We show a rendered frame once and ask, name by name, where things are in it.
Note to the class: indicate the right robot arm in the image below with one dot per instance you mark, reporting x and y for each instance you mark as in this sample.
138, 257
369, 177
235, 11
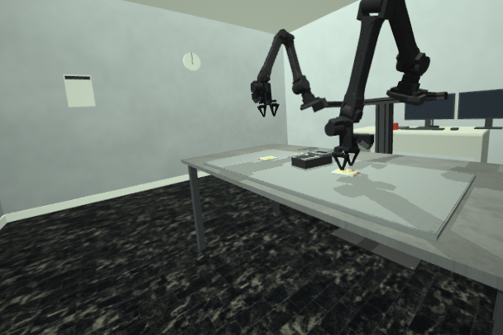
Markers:
302, 87

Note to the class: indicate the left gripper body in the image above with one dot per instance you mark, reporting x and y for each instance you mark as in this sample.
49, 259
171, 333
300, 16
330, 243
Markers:
339, 151

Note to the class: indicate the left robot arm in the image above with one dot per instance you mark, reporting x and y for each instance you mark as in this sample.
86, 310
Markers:
410, 61

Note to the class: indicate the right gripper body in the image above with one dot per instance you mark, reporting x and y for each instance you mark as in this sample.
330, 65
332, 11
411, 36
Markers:
268, 102

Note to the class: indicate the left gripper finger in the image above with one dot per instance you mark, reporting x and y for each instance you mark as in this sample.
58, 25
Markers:
356, 154
345, 160

